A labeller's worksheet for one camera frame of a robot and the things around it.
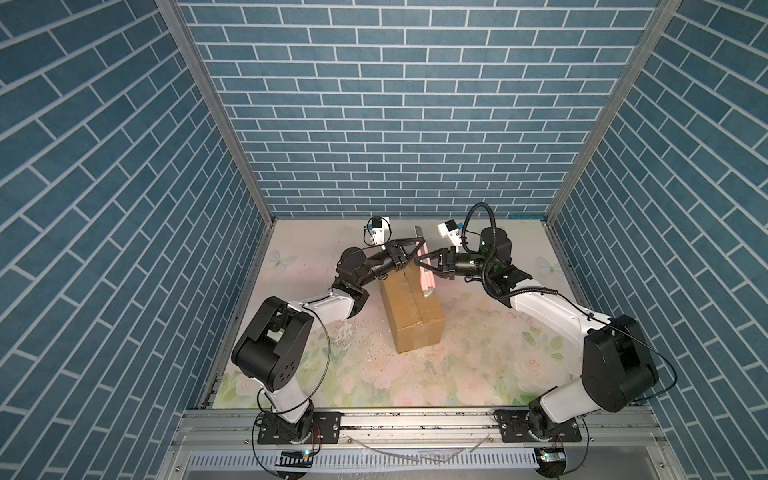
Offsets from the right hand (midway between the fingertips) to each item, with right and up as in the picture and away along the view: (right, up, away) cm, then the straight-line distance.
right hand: (415, 261), depth 73 cm
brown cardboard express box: (+1, -15, +2) cm, 16 cm away
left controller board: (-28, -49, -1) cm, 56 cm away
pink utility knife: (+3, -4, -1) cm, 5 cm away
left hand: (+2, +4, +1) cm, 4 cm away
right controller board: (+34, -50, 0) cm, 61 cm away
